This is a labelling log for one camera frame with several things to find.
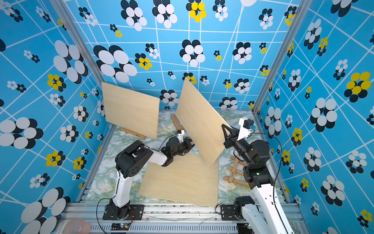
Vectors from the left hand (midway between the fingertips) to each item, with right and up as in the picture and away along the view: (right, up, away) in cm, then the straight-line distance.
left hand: (201, 140), depth 90 cm
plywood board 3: (-8, -22, -6) cm, 24 cm away
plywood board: (-43, +19, -1) cm, 47 cm away
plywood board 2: (0, +10, -13) cm, 17 cm away
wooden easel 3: (+19, -17, -5) cm, 26 cm away
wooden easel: (-51, +5, +10) cm, 52 cm away
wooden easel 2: (-16, +10, +16) cm, 25 cm away
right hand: (+9, +10, -25) cm, 29 cm away
